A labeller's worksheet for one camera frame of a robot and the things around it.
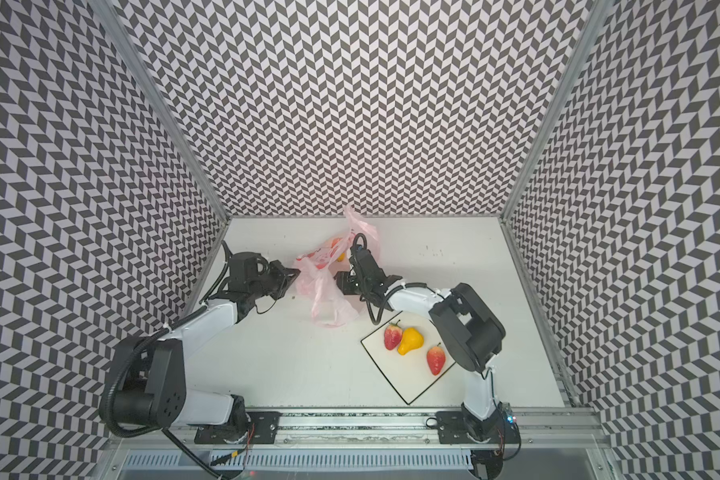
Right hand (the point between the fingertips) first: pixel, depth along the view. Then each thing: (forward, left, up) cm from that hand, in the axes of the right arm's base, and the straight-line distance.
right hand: (339, 287), depth 92 cm
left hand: (+2, +10, +7) cm, 12 cm away
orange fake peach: (+4, -2, +11) cm, 11 cm away
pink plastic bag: (-3, +5, +13) cm, 14 cm away
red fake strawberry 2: (-22, -27, -2) cm, 35 cm away
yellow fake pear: (-16, -21, -2) cm, 27 cm away
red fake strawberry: (-15, -16, -1) cm, 22 cm away
